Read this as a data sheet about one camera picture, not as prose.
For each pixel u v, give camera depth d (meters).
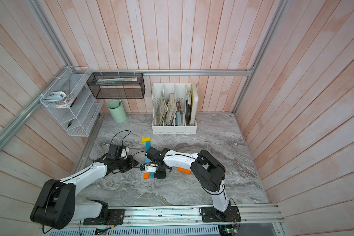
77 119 0.78
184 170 0.88
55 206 0.41
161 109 1.00
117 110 1.06
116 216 0.73
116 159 0.71
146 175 0.87
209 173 0.49
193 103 0.95
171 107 1.00
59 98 0.69
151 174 0.80
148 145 1.01
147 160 0.75
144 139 1.04
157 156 0.70
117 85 1.03
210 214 0.73
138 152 0.73
